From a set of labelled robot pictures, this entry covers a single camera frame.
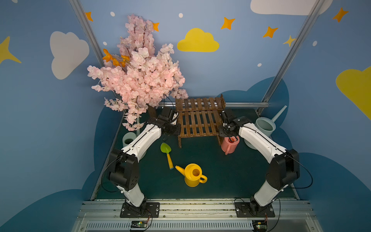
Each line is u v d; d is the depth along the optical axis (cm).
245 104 115
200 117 98
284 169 45
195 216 74
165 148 96
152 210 74
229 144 89
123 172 45
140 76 75
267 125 87
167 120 67
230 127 63
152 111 100
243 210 74
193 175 75
